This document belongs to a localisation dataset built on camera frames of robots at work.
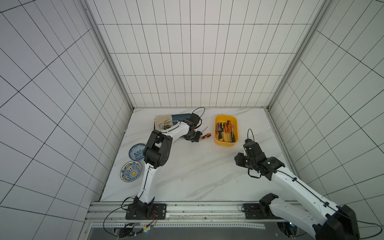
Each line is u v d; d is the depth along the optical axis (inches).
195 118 32.9
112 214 25.7
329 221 15.4
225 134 40.7
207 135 39.7
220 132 40.7
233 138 38.8
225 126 41.8
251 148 24.0
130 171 33.6
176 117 43.9
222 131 40.8
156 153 22.4
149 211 26.5
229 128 41.0
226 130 40.7
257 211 28.2
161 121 43.5
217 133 40.7
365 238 16.5
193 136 34.5
